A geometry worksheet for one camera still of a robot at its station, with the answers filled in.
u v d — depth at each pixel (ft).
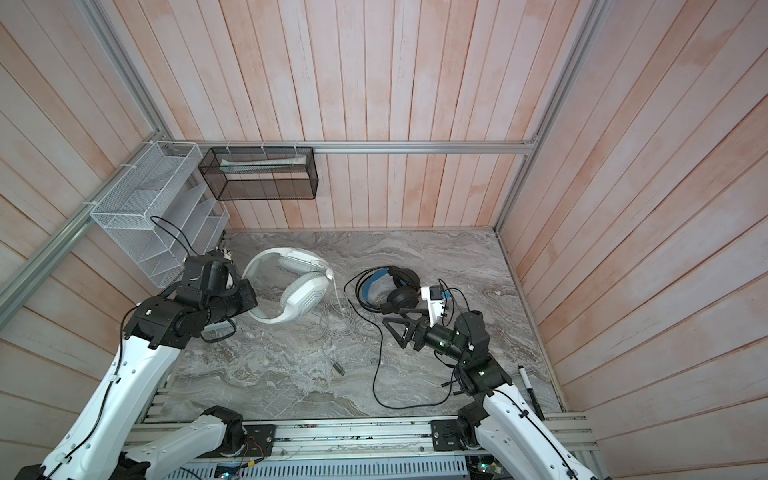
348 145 3.22
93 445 1.19
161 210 2.35
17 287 1.71
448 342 2.04
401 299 3.02
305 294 1.98
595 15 2.25
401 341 2.07
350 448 2.40
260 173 3.48
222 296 1.79
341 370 2.76
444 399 2.62
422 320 2.08
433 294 2.12
